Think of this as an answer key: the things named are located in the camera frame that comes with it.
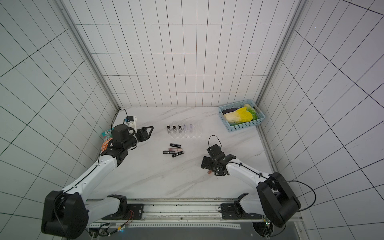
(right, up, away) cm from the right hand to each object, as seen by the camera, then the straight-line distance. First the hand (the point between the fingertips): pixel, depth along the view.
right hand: (203, 166), depth 87 cm
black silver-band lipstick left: (-21, +8, +5) cm, 23 cm away
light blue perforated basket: (+23, +38, +27) cm, 52 cm away
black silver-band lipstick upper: (-18, +11, +9) cm, 23 cm away
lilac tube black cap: (-8, +22, +13) cm, 27 cm away
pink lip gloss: (+4, -2, -2) cm, 5 cm away
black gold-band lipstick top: (-15, +24, +13) cm, 31 cm away
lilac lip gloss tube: (-12, +22, +13) cm, 28 cm away
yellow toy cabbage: (+29, +31, +17) cm, 46 cm away
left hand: (-31, +22, -4) cm, 38 cm away
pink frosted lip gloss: (-18, +9, +7) cm, 21 cm away
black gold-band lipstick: (-23, +23, +12) cm, 35 cm away
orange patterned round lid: (-63, +12, +6) cm, 64 cm away
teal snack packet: (-65, +18, +13) cm, 68 cm away
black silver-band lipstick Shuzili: (-15, +7, +5) cm, 18 cm away
